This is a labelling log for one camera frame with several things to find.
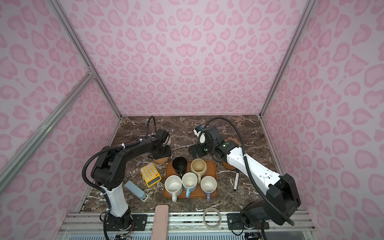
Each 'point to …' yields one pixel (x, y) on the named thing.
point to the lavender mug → (208, 184)
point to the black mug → (180, 164)
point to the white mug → (173, 186)
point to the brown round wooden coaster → (228, 166)
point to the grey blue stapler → (136, 191)
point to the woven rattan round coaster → (161, 160)
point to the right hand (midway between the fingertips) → (196, 146)
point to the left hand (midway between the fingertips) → (168, 152)
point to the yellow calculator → (150, 174)
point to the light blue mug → (189, 183)
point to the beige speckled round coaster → (168, 141)
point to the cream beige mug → (198, 166)
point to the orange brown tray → (212, 170)
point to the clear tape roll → (219, 220)
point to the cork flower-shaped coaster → (234, 140)
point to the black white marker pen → (236, 179)
